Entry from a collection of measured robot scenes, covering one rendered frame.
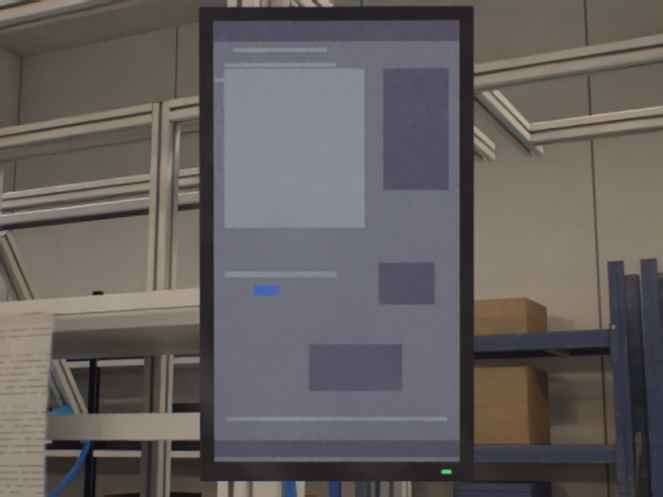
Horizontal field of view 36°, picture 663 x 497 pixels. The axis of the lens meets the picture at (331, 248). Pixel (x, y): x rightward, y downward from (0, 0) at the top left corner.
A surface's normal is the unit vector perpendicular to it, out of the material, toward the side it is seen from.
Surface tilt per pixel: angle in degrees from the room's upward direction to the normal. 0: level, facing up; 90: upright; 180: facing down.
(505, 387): 90
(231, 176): 101
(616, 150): 90
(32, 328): 87
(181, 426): 90
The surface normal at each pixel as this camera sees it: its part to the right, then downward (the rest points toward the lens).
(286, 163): -0.01, 0.01
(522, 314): -0.43, -0.17
